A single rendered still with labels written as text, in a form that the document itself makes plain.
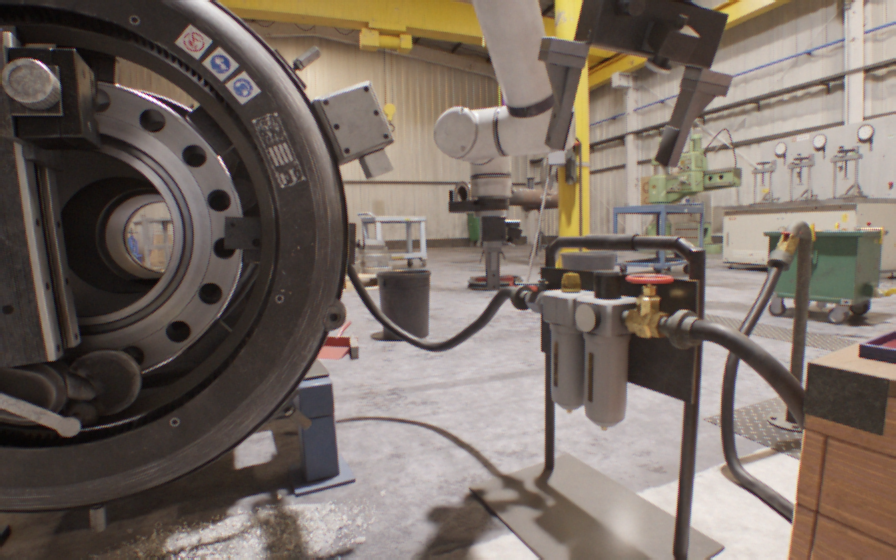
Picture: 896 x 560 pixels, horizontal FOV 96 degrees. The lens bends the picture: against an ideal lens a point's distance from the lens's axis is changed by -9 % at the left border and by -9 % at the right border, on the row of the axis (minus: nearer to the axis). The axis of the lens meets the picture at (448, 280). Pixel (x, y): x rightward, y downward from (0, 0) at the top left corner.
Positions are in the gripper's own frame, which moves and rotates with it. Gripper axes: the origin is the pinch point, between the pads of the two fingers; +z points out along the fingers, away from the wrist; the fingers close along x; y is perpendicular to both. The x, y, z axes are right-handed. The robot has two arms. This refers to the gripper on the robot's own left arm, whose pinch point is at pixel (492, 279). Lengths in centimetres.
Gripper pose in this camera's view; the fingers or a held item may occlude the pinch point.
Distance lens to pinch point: 94.5
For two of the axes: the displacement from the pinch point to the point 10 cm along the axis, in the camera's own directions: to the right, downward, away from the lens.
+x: 0.3, -1.1, 9.9
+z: 0.3, 9.9, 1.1
